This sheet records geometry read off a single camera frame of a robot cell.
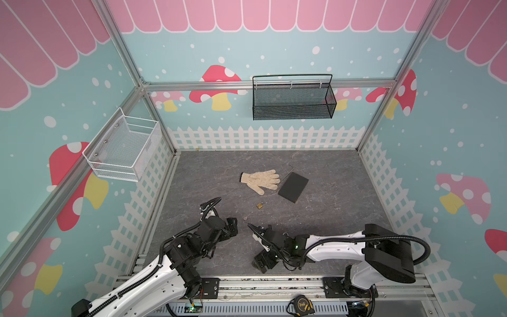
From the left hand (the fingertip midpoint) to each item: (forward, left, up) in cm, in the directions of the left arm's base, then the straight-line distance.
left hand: (227, 227), depth 78 cm
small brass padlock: (+16, -12, -12) cm, 24 cm away
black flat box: (+28, -30, -13) cm, 43 cm away
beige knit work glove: (+32, -16, -11) cm, 38 cm away
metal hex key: (+36, -27, -12) cm, 46 cm away
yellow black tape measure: (-25, -28, -8) cm, 38 cm away
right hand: (-9, -13, -10) cm, 18 cm away
